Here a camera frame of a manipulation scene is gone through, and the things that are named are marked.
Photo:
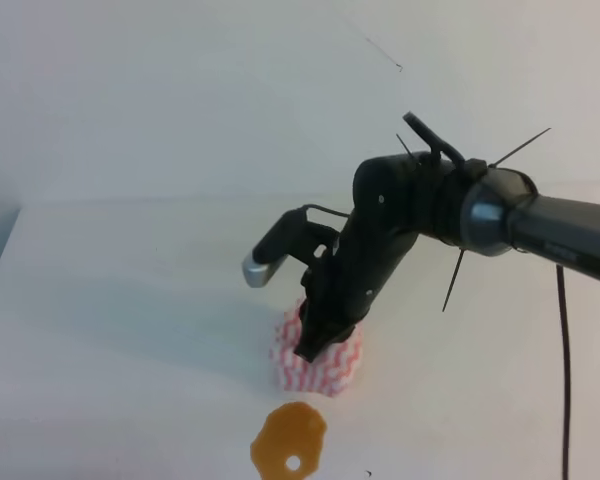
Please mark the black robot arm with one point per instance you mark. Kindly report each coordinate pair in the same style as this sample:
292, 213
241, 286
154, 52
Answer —
469, 204

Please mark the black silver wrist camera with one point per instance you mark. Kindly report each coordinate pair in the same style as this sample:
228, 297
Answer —
292, 235

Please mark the brown coffee stain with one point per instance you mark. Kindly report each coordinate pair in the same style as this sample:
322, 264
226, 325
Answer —
290, 442

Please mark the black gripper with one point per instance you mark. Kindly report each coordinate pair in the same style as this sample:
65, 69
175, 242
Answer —
372, 243

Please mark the red white striped rag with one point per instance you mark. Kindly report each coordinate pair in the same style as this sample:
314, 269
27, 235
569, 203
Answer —
330, 374

